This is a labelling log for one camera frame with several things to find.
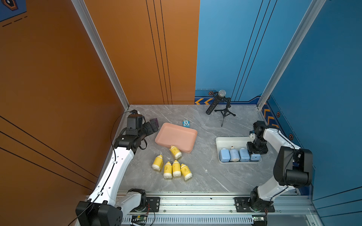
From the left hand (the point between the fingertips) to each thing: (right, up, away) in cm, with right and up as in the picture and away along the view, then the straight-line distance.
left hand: (149, 123), depth 79 cm
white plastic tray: (+58, -15, +22) cm, 64 cm away
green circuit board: (-3, -48, -7) cm, 49 cm away
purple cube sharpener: (-4, 0, +31) cm, 31 cm away
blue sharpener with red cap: (+50, -19, +5) cm, 54 cm away
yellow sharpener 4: (+15, -26, 0) cm, 30 cm away
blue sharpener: (+62, -20, +4) cm, 65 cm away
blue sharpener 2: (+55, -19, +5) cm, 59 cm away
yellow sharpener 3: (+10, -26, 0) cm, 28 cm away
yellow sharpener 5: (+20, -27, -2) cm, 34 cm away
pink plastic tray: (+9, -9, +24) cm, 27 cm away
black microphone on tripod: (+43, +18, +14) cm, 49 cm away
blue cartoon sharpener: (+21, -1, +27) cm, 34 cm away
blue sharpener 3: (+44, -19, +5) cm, 48 cm away
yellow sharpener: (+5, -23, +2) cm, 23 cm away
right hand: (+64, -19, +10) cm, 67 cm away
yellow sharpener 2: (+14, -18, +6) cm, 23 cm away
